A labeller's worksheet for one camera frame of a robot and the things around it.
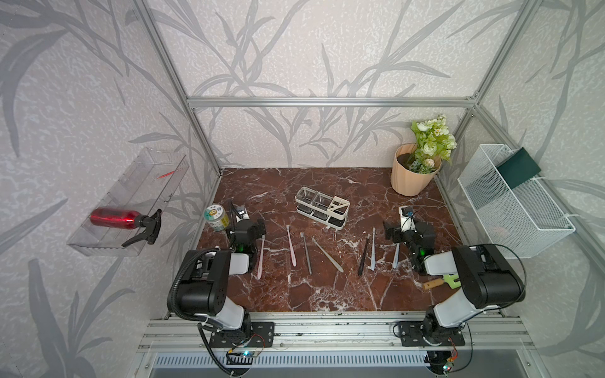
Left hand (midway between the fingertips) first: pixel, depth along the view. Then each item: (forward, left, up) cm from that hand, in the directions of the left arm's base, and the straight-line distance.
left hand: (246, 219), depth 94 cm
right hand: (+1, -61, 0) cm, 61 cm away
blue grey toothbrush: (-12, -60, -6) cm, 61 cm away
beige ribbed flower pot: (+17, -67, +5) cm, 70 cm away
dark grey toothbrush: (-4, -23, -6) cm, 24 cm away
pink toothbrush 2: (-9, -18, -7) cm, 22 cm away
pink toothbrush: (-12, -7, -7) cm, 15 cm away
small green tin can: (+1, +12, 0) cm, 12 cm away
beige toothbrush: (-12, -33, -6) cm, 35 cm away
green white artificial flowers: (+21, -74, +23) cm, 80 cm away
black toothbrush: (-12, -47, -7) cm, 49 cm away
